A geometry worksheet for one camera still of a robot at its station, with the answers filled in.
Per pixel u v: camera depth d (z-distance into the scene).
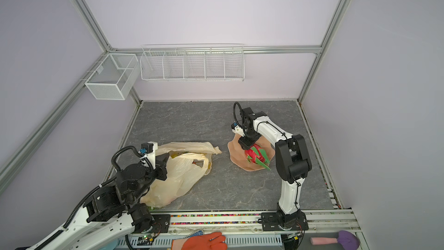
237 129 0.87
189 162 0.69
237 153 0.93
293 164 0.51
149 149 0.56
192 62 0.99
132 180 0.47
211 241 0.69
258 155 0.84
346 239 0.69
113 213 0.47
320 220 0.76
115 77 1.02
